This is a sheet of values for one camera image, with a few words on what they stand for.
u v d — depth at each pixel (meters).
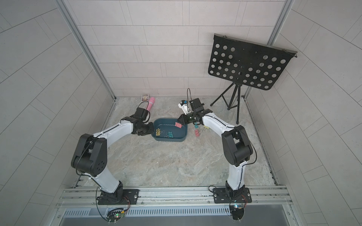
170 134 0.93
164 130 0.96
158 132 0.94
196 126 0.99
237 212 0.68
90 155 0.46
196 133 0.95
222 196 0.71
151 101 1.13
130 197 0.71
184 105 0.81
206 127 0.63
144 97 1.15
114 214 0.65
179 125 0.87
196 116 0.69
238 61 0.75
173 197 0.73
